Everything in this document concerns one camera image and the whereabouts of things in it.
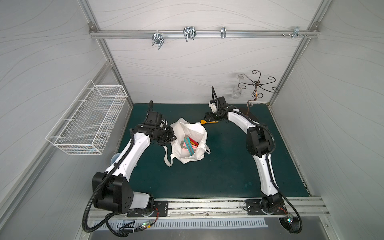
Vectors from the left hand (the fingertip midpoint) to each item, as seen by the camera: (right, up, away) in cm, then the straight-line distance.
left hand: (177, 137), depth 80 cm
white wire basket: (-39, +7, -12) cm, 42 cm away
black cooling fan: (+56, -41, -9) cm, 70 cm away
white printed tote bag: (+10, +3, +2) cm, 11 cm away
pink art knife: (+3, -7, +11) cm, 13 cm away
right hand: (+20, +12, +24) cm, 34 cm away
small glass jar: (+38, +28, +21) cm, 52 cm away
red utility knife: (+10, -6, +15) cm, 19 cm away
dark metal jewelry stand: (+49, +25, +13) cm, 57 cm away
